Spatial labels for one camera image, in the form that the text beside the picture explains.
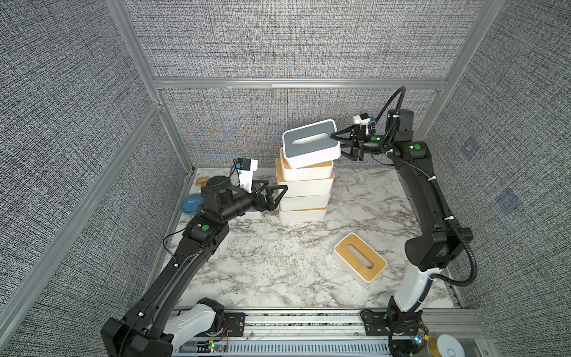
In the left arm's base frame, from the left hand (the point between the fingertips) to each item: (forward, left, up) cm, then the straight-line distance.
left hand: (281, 183), depth 65 cm
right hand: (+13, -17, +7) cm, 22 cm away
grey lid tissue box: (+12, +13, -36) cm, 40 cm away
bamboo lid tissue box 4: (-10, -30, -36) cm, 48 cm away
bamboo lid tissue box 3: (+8, -8, -27) cm, 29 cm away
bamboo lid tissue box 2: (+12, -10, -17) cm, 23 cm away
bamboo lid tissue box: (+9, -13, -5) cm, 16 cm away
